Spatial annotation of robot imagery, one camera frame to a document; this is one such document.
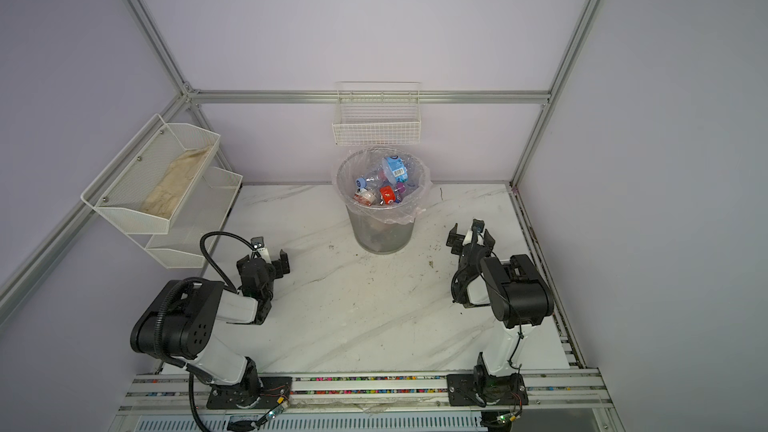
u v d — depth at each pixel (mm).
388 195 833
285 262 881
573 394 739
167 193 766
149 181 776
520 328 520
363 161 930
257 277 725
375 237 957
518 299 500
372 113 952
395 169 875
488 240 863
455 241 874
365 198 878
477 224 805
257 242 813
